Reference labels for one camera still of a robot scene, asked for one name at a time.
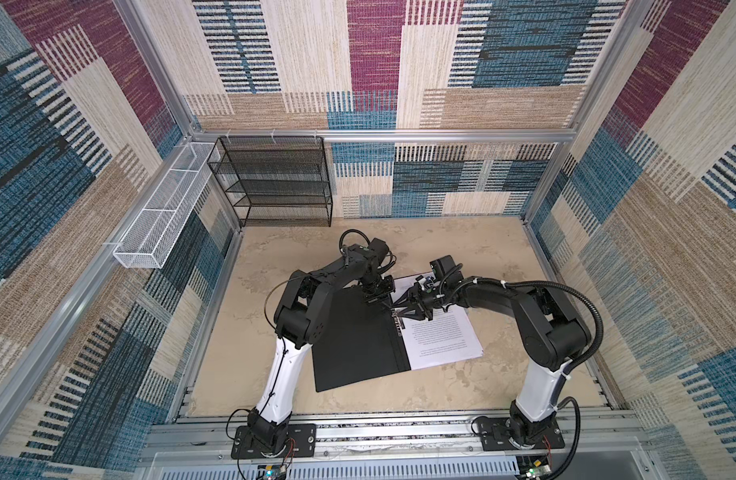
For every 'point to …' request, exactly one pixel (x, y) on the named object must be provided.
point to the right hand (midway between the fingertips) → (395, 311)
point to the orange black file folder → (366, 343)
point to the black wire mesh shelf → (275, 178)
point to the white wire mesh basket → (161, 218)
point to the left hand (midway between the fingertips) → (396, 300)
